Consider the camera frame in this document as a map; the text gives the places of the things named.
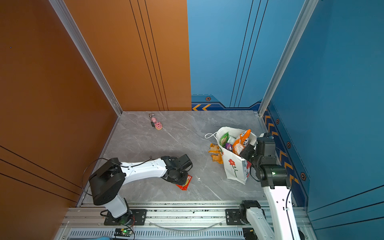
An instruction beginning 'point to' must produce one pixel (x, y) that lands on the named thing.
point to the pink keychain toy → (158, 125)
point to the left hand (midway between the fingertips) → (185, 181)
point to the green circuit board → (122, 232)
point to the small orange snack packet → (214, 149)
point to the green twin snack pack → (224, 139)
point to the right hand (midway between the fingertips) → (243, 147)
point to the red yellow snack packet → (185, 186)
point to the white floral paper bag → (237, 168)
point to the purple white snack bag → (228, 146)
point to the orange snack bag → (242, 142)
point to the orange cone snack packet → (217, 158)
